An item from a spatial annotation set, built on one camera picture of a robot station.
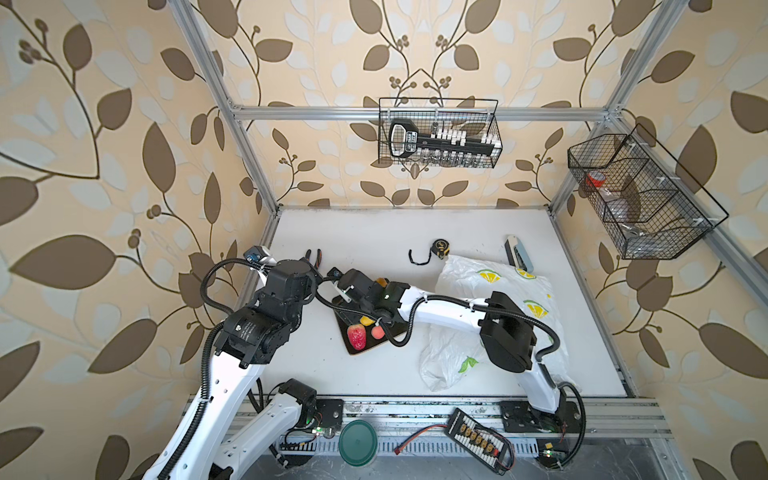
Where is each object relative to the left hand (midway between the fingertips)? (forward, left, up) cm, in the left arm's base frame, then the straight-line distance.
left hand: (302, 270), depth 67 cm
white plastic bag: (-12, -36, -19) cm, 43 cm away
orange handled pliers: (+23, +7, -29) cm, 38 cm away
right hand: (+3, -7, -20) cm, 21 cm away
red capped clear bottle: (+35, -81, 0) cm, 88 cm away
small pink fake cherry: (-4, -16, -26) cm, 31 cm away
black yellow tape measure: (+28, -36, -27) cm, 53 cm away
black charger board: (-29, -42, -27) cm, 58 cm away
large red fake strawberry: (-5, -11, -26) cm, 29 cm away
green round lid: (-31, -15, -18) cm, 39 cm away
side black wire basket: (+18, -84, +6) cm, 86 cm away
